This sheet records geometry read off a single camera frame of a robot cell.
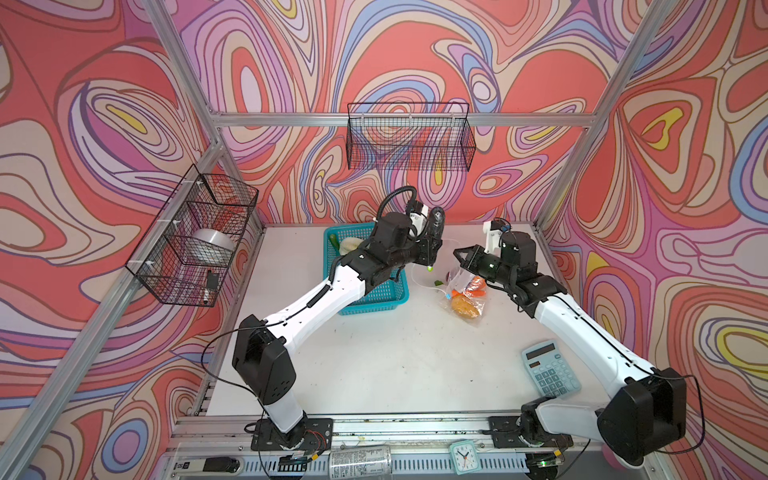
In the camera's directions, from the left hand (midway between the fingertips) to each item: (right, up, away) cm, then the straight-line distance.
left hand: (442, 240), depth 74 cm
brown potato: (+10, -20, +17) cm, 28 cm away
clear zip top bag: (+7, -13, +16) cm, 22 cm away
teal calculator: (+31, -36, +8) cm, 49 cm away
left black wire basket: (-66, -5, -6) cm, 66 cm away
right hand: (+4, -4, +5) cm, 8 cm away
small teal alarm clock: (+4, -51, -5) cm, 52 cm away
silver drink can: (-20, -50, -9) cm, 54 cm away
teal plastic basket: (-13, -17, +25) cm, 33 cm away
